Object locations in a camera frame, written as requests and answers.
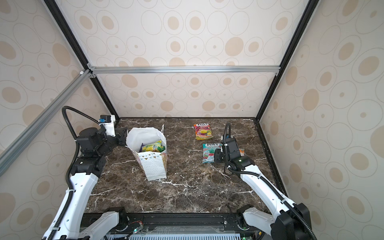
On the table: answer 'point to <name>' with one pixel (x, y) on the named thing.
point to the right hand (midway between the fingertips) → (218, 152)
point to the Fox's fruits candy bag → (203, 131)
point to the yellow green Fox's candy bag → (156, 146)
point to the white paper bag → (152, 165)
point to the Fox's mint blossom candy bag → (208, 150)
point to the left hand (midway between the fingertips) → (129, 125)
